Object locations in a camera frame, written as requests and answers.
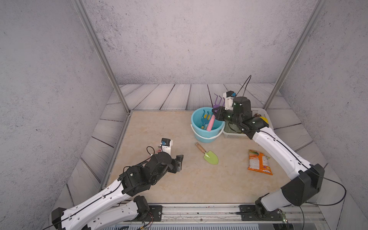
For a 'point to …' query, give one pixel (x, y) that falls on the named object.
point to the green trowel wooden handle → (210, 156)
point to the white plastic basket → (262, 111)
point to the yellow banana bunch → (265, 119)
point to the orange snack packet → (259, 162)
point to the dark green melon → (231, 128)
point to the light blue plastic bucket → (203, 136)
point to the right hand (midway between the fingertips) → (212, 109)
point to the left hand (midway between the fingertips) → (179, 157)
